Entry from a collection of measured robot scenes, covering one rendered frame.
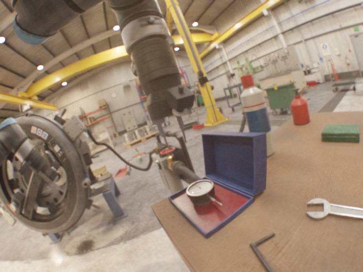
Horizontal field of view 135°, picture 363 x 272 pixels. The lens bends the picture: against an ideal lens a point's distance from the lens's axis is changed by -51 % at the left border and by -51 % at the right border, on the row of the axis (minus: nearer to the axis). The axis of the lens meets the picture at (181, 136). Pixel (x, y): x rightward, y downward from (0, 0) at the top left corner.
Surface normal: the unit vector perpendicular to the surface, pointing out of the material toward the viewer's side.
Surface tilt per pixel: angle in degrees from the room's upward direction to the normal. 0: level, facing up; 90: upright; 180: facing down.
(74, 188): 90
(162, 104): 90
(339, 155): 0
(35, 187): 90
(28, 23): 133
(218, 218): 0
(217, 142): 77
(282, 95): 90
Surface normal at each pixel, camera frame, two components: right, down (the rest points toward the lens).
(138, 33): -0.14, 0.24
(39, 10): 0.23, 0.74
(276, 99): -0.82, 0.36
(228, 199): -0.31, -0.93
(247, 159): -0.90, 0.14
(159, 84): 0.47, 0.17
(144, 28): 0.15, 0.16
